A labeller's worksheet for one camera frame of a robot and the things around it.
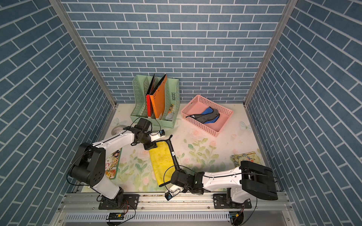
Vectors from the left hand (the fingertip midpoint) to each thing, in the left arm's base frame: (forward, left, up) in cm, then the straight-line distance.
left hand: (157, 141), depth 92 cm
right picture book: (-8, -62, -4) cm, 63 cm away
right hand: (-21, -14, -2) cm, 25 cm away
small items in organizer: (+32, -6, -3) cm, 33 cm away
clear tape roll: (+12, +32, -3) cm, 34 cm away
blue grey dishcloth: (+21, -38, +2) cm, 43 cm away
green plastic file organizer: (+42, +16, +14) cm, 48 cm away
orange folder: (+18, -1, +23) cm, 29 cm away
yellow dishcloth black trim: (-12, -5, -4) cm, 14 cm away
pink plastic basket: (+39, -31, -2) cm, 50 cm away
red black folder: (+17, +5, +21) cm, 28 cm away
